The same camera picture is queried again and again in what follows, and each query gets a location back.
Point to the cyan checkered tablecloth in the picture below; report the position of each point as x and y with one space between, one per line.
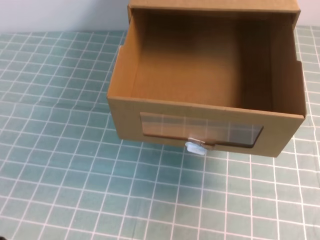
65 174

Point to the cardboard drawer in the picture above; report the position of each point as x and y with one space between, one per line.
225 81

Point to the brown cardboard shoebox cabinet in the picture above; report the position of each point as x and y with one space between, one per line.
290 7

